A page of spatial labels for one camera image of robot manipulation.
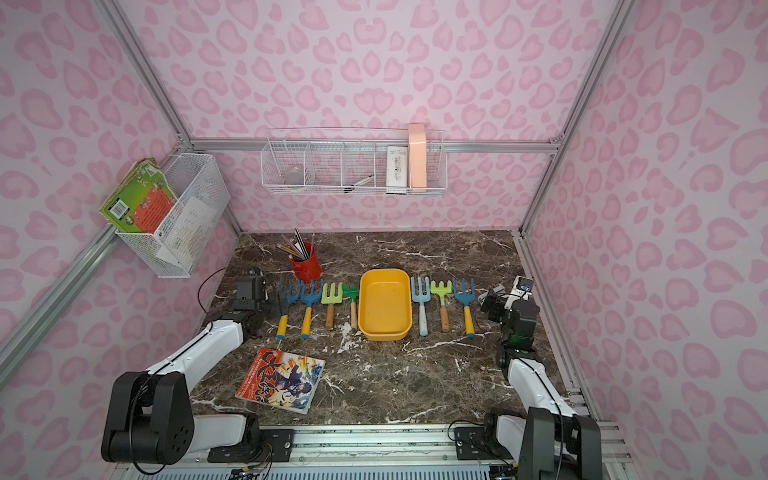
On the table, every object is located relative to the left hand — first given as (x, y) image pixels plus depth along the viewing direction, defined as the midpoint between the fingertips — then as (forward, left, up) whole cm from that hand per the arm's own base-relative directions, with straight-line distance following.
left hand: (267, 296), depth 90 cm
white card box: (+30, -39, +24) cm, 55 cm away
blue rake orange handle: (+4, -1, -9) cm, 10 cm away
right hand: (-1, -70, +5) cm, 70 cm away
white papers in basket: (+9, +18, +17) cm, 27 cm away
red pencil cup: (+13, -9, -4) cm, 17 cm away
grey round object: (+33, -6, +19) cm, 39 cm away
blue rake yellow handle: (+5, -10, -10) cm, 14 cm away
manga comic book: (-22, -7, -8) cm, 25 cm away
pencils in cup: (+18, -5, 0) cm, 19 cm away
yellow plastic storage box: (-1, -35, -7) cm, 36 cm away
